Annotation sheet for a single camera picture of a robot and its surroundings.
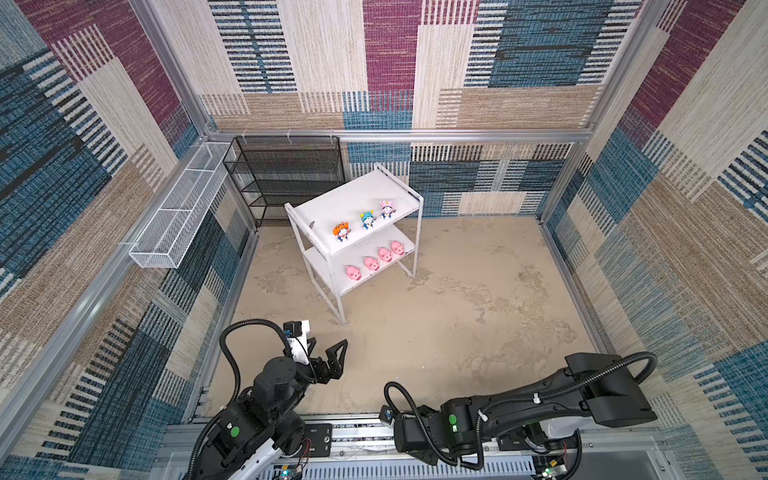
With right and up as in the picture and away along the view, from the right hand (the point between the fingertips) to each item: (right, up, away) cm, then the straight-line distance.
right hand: (421, 438), depth 73 cm
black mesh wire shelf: (-45, +74, +35) cm, 93 cm away
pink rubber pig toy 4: (-5, +46, +16) cm, 49 cm away
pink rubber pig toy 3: (-9, +44, +14) cm, 47 cm away
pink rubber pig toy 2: (-13, +42, +12) cm, 45 cm away
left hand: (-21, +24, -2) cm, 32 cm away
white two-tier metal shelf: (-16, +50, 0) cm, 53 cm away
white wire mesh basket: (-60, +47, -3) cm, 77 cm away
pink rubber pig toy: (-18, +39, +10) cm, 44 cm away
